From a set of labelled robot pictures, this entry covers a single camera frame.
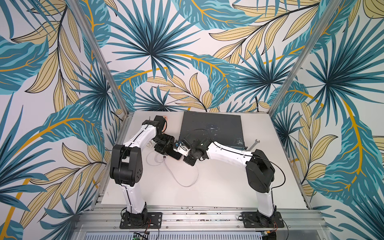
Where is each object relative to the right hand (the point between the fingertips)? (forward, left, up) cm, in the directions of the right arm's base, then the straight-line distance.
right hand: (178, 166), depth 84 cm
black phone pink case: (+3, +2, +8) cm, 9 cm away
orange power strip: (+41, +11, -4) cm, 42 cm away
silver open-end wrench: (+18, -51, -9) cm, 54 cm away
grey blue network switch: (+29, -32, -5) cm, 43 cm away
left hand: (+11, +3, +2) cm, 12 cm away
